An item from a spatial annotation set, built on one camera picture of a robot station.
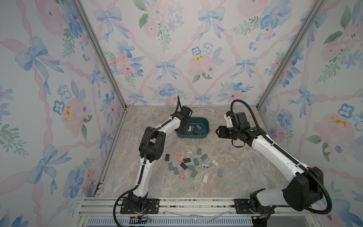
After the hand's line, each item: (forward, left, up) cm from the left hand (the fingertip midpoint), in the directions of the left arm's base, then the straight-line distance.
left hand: (185, 124), depth 104 cm
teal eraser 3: (-32, +6, -5) cm, 33 cm away
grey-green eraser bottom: (-34, -5, -4) cm, 35 cm away
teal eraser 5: (-33, -21, -4) cm, 40 cm away
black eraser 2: (-25, +12, -4) cm, 28 cm away
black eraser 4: (-29, +1, -4) cm, 30 cm away
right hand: (-15, -21, +14) cm, 29 cm away
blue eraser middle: (-27, -7, -4) cm, 28 cm away
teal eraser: (0, -10, -3) cm, 11 cm away
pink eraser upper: (-21, +5, -3) cm, 22 cm away
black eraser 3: (-26, -1, -4) cm, 26 cm away
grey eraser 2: (-30, +10, -3) cm, 31 cm away
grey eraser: (-19, -9, -4) cm, 22 cm away
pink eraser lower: (-25, +3, -4) cm, 25 cm away
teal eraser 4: (-30, -3, -4) cm, 31 cm away
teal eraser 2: (-23, -12, -4) cm, 26 cm away
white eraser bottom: (-37, -12, -4) cm, 39 cm away
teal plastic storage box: (+2, -12, -2) cm, 13 cm away
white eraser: (-28, -18, -3) cm, 33 cm away
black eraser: (-4, -7, -3) cm, 9 cm away
